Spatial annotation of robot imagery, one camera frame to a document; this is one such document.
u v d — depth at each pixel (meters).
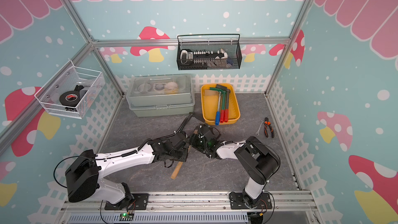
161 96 0.92
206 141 0.71
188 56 0.89
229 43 0.90
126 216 0.73
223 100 1.10
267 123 1.02
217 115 0.97
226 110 1.02
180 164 0.77
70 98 0.71
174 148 0.63
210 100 1.13
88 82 0.81
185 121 1.06
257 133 0.99
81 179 0.42
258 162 0.47
